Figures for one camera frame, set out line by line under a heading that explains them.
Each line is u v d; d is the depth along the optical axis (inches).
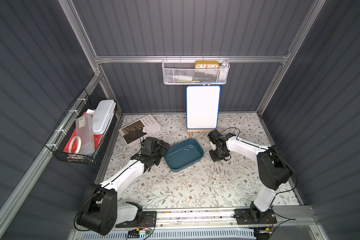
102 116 29.0
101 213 16.1
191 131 40.3
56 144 23.6
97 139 27.9
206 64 34.2
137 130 41.5
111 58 40.2
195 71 35.2
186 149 39.0
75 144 26.2
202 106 36.6
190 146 39.0
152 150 26.8
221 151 30.5
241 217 28.9
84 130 26.9
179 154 37.9
